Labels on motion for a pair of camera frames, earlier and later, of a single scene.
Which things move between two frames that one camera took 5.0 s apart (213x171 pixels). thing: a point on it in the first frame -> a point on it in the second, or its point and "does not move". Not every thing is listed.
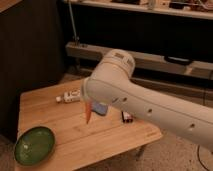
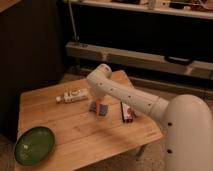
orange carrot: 88,110 -> 98,106
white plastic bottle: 70,96 does not move
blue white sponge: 100,108 does not move
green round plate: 34,145 does not move
